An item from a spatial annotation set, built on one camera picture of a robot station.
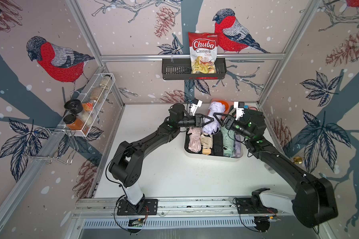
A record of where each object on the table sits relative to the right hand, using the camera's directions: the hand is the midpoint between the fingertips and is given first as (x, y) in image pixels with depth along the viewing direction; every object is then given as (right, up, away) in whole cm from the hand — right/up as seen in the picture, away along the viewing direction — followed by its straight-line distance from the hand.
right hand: (215, 115), depth 74 cm
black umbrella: (+5, -17, +14) cm, 23 cm away
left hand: (0, -2, -2) cm, 3 cm away
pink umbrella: (-10, -16, +11) cm, 22 cm away
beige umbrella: (-2, -17, +14) cm, 22 cm away
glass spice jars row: (-61, +10, +3) cm, 62 cm away
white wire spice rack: (-60, -1, -7) cm, 61 cm away
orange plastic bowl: (+5, +6, 0) cm, 8 cm away
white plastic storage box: (-1, -25, +12) cm, 27 cm away
